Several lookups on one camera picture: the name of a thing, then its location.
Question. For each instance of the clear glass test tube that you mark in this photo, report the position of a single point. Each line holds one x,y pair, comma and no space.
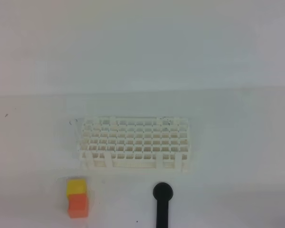
73,124

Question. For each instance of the black round-headed post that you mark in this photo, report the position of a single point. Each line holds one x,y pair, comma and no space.
163,193

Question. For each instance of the orange cube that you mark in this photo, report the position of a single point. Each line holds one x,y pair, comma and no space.
78,206

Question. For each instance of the yellow cube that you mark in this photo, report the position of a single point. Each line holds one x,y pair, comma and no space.
76,186

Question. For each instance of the white test tube rack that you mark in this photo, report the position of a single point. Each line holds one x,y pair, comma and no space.
133,143

